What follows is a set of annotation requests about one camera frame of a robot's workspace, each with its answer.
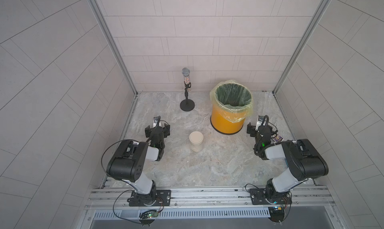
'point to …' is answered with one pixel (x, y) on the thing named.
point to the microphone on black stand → (187, 105)
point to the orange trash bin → (221, 125)
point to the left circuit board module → (148, 217)
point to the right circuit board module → (277, 214)
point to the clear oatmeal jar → (196, 147)
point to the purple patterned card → (278, 138)
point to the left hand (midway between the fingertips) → (159, 122)
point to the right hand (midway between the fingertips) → (257, 121)
